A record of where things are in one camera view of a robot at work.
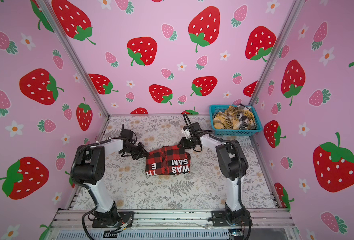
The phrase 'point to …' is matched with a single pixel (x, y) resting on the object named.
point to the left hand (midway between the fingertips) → (150, 152)
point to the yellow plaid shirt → (229, 120)
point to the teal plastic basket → (244, 129)
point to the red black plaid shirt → (167, 160)
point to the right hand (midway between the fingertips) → (178, 145)
